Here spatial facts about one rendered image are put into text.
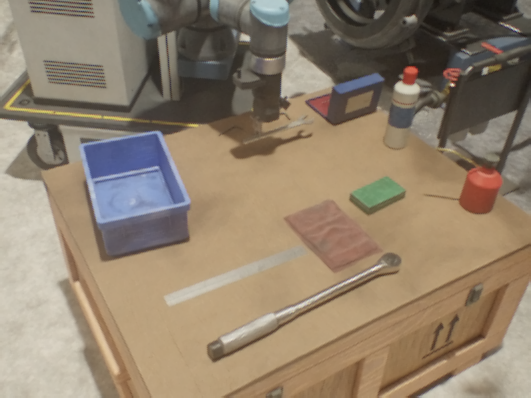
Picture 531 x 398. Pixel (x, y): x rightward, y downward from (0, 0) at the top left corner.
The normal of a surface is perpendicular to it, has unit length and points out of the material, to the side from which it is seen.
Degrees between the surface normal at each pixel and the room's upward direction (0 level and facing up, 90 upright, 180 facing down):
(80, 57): 90
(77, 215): 0
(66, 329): 0
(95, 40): 90
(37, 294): 0
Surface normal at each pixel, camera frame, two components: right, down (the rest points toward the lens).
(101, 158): 0.34, 0.60
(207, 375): 0.02, -0.77
